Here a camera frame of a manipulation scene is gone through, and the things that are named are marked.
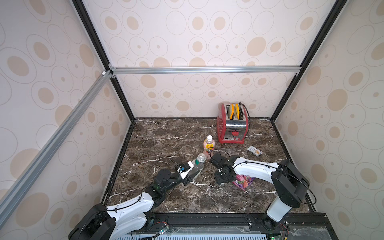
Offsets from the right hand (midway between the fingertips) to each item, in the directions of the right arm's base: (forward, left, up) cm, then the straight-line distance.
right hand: (220, 182), depth 87 cm
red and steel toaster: (+30, -7, +19) cm, 37 cm away
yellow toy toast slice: (+41, -7, +19) cm, 46 cm away
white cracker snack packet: (+22, -24, +1) cm, 33 cm away
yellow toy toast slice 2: (+40, -10, +21) cm, 46 cm away
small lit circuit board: (-26, +29, +3) cm, 39 cm away
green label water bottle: (0, +13, +21) cm, 25 cm away
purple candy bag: (0, -13, +2) cm, 13 cm away
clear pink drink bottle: (+15, +7, +16) cm, 23 cm away
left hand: (0, +13, +18) cm, 22 cm away
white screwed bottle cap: (+17, +7, +20) cm, 27 cm away
